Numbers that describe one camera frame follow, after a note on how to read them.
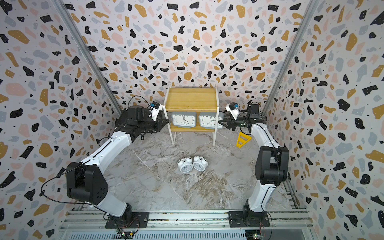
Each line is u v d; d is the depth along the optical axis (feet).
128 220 2.19
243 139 3.49
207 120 2.91
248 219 2.23
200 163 2.81
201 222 2.44
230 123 2.58
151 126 2.41
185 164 2.80
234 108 2.51
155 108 2.40
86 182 1.43
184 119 2.94
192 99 2.76
